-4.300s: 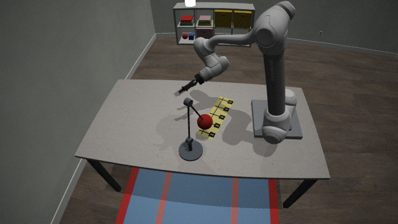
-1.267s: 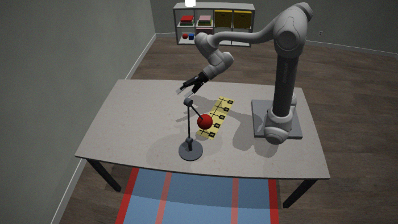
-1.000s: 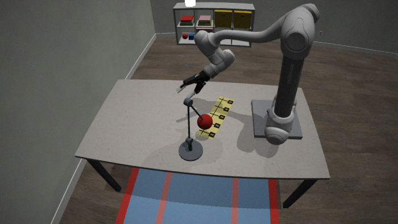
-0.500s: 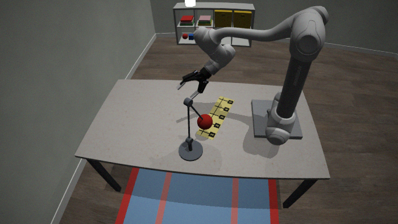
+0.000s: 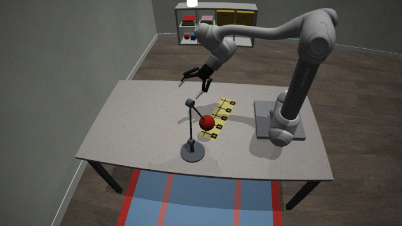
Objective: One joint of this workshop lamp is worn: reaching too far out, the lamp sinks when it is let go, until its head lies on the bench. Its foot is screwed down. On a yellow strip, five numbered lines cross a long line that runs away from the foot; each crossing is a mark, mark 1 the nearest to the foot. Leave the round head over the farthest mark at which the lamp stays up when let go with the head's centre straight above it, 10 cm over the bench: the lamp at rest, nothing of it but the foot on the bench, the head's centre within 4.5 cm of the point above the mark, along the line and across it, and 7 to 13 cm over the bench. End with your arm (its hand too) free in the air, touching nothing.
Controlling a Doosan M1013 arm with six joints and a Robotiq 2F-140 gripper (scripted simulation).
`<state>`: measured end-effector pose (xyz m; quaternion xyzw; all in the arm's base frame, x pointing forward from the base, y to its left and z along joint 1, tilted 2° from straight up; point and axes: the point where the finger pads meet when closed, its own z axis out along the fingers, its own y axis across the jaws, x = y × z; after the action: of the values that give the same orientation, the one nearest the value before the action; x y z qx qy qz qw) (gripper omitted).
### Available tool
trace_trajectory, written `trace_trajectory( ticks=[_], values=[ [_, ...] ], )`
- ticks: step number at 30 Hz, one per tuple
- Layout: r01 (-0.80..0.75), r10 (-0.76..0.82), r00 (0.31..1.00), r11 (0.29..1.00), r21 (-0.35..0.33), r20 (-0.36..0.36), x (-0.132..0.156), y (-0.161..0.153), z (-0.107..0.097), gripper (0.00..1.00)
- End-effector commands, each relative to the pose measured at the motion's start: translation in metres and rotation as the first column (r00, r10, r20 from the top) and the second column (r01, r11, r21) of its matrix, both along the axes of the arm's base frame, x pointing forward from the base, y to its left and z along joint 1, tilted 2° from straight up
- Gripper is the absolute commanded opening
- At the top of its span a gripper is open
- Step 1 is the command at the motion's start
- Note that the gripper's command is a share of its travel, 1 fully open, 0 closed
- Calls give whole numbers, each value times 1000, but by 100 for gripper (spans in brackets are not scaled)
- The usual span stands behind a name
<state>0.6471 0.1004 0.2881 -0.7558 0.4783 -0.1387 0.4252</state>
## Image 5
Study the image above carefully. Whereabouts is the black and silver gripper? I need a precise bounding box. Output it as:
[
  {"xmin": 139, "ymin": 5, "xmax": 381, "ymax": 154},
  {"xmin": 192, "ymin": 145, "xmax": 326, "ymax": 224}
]
[{"xmin": 178, "ymin": 64, "xmax": 214, "ymax": 99}]

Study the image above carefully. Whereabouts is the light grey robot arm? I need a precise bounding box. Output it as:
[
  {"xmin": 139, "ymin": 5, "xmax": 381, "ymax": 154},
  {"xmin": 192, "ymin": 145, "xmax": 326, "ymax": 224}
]
[{"xmin": 194, "ymin": 8, "xmax": 338, "ymax": 147}]

